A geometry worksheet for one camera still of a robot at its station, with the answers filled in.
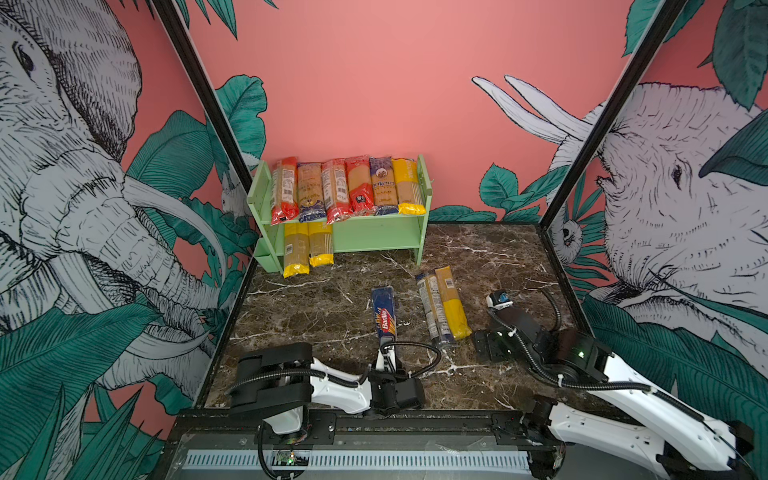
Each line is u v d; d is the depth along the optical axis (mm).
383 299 949
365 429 747
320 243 930
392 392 636
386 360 704
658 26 709
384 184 903
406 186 897
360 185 878
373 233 1003
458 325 898
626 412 450
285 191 859
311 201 837
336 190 859
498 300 616
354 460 701
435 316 907
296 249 925
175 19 704
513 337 484
